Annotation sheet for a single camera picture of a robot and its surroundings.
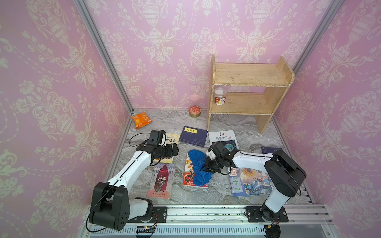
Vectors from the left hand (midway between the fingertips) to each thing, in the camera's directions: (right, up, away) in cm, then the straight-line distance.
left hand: (172, 151), depth 86 cm
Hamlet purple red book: (-7, -17, -1) cm, 18 cm away
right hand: (+17, -11, 0) cm, 21 cm away
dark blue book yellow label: (+12, +7, +19) cm, 24 cm away
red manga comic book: (+10, -13, +1) cm, 16 cm away
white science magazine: (+36, +6, +17) cm, 40 cm away
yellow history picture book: (-3, +6, +17) cm, 18 cm away
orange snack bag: (-27, +19, +24) cm, 41 cm away
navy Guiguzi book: (+63, -1, +12) cm, 64 cm away
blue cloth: (+16, -12, -8) cm, 22 cm away
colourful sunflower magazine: (+43, -17, -2) cm, 46 cm away
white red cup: (+29, +35, +6) cm, 45 cm away
